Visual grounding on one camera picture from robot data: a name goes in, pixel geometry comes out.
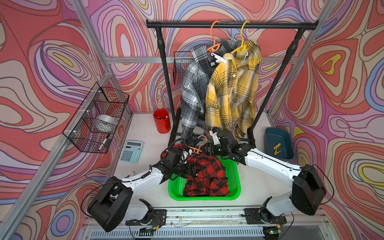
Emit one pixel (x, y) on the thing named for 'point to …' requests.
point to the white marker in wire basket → (100, 146)
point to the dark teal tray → (273, 136)
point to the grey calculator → (131, 151)
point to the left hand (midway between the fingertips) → (199, 169)
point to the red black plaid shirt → (210, 181)
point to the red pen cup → (162, 121)
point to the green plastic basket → (176, 187)
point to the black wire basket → (100, 100)
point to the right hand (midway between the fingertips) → (205, 152)
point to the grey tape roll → (104, 123)
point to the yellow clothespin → (275, 147)
